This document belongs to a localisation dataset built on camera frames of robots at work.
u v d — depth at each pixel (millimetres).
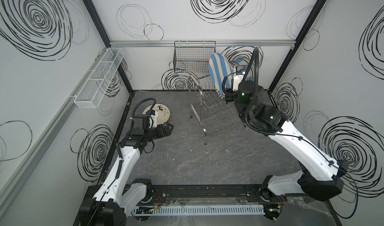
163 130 692
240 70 481
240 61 751
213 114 1028
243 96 422
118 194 417
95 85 760
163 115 1051
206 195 750
